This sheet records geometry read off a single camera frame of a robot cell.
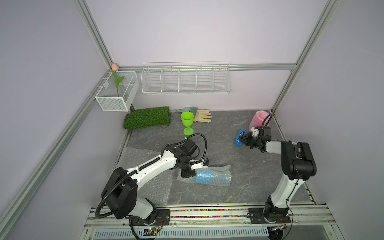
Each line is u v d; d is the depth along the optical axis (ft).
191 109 4.03
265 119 2.70
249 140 2.92
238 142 3.25
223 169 2.67
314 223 2.40
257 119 3.10
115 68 2.93
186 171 2.34
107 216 1.43
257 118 3.09
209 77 3.41
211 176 2.58
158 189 2.71
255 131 3.11
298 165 1.68
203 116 3.81
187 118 3.19
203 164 2.34
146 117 3.67
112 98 2.58
